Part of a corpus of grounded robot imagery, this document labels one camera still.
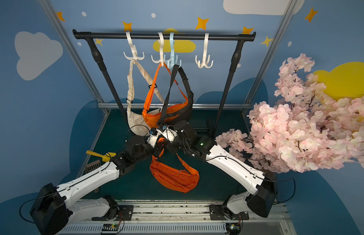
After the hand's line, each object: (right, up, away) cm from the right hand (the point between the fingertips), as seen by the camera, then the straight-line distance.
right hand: (168, 137), depth 72 cm
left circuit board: (-30, -47, +1) cm, 56 cm away
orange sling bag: (-9, +10, +6) cm, 15 cm away
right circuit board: (+33, -47, +1) cm, 58 cm away
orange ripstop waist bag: (+6, -27, +11) cm, 29 cm away
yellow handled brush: (-43, -15, +22) cm, 51 cm away
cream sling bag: (-19, +7, +10) cm, 23 cm away
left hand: (-2, -1, +5) cm, 6 cm away
